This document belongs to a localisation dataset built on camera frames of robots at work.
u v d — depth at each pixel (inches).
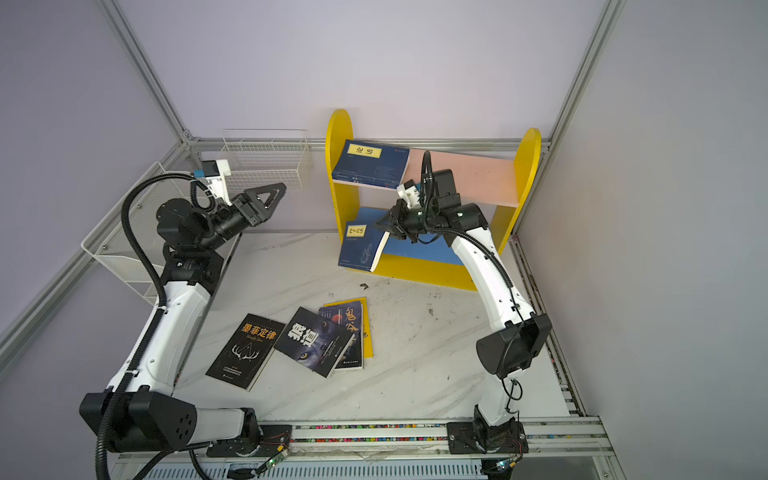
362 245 28.3
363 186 30.0
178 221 18.9
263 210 21.8
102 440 13.7
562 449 29.1
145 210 41.6
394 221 24.6
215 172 21.8
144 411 15.0
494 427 24.8
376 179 29.4
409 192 27.2
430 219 22.5
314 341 34.4
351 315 36.5
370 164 30.8
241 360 33.9
